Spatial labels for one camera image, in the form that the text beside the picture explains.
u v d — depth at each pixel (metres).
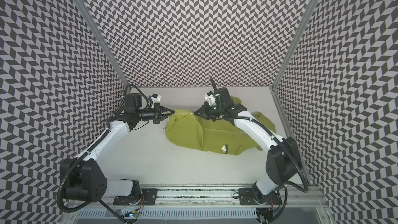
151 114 0.69
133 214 0.66
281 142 0.44
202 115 0.68
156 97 0.76
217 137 0.88
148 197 0.73
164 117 0.72
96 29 0.87
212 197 0.74
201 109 0.74
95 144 0.46
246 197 0.72
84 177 0.40
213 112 0.68
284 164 0.43
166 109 0.76
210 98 0.75
